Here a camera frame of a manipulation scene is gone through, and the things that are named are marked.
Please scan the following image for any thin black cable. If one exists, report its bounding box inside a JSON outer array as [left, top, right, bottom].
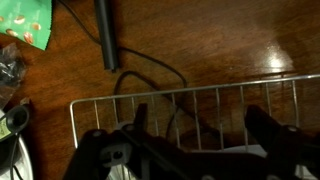
[[58, 0, 214, 141]]

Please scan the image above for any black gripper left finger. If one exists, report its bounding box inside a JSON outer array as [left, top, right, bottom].
[[133, 103, 149, 134]]

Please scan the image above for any large white plate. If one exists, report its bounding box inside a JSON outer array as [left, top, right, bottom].
[[0, 133, 35, 180]]

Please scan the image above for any black object on plate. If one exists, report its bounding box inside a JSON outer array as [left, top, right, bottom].
[[0, 104, 32, 141]]

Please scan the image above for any small white plate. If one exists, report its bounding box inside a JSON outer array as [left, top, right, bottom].
[[108, 143, 303, 180]]

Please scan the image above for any metal wire rack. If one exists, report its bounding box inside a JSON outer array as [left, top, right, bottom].
[[69, 73, 320, 180]]

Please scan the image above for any black crumpled plastic bag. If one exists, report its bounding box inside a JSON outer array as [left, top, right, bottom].
[[0, 42, 27, 108]]

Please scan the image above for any green snack packet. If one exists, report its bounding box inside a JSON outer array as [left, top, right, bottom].
[[0, 0, 54, 52]]

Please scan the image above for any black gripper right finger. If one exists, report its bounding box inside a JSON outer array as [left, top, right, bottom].
[[244, 104, 303, 161]]

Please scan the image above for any long black rod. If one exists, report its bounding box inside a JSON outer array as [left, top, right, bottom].
[[93, 0, 121, 72]]

